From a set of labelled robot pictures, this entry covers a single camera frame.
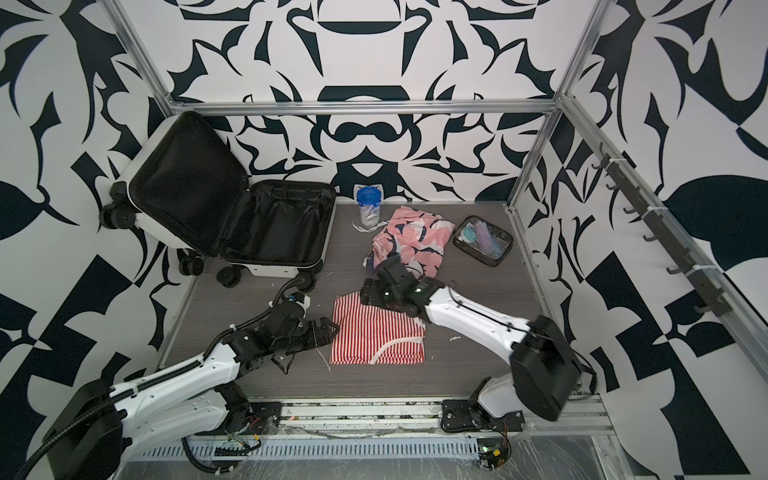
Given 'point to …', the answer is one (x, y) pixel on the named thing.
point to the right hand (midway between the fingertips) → (370, 293)
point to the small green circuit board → (492, 452)
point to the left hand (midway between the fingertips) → (331, 326)
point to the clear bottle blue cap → (369, 199)
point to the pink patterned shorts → (415, 235)
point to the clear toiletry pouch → (482, 241)
